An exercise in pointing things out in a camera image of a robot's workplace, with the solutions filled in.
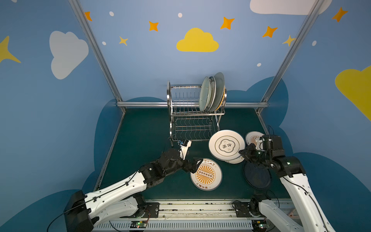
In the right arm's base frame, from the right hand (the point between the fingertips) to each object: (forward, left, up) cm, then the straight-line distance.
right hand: (241, 149), depth 73 cm
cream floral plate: (-5, +4, -1) cm, 6 cm away
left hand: (-6, +22, 0) cm, 22 cm away
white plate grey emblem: (+4, +7, -3) cm, 8 cm away
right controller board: (-30, -10, -23) cm, 39 cm away
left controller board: (-34, +50, -21) cm, 64 cm away
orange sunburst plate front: (-8, +15, -22) cm, 28 cm away
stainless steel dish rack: (+31, +30, -17) cm, 46 cm away
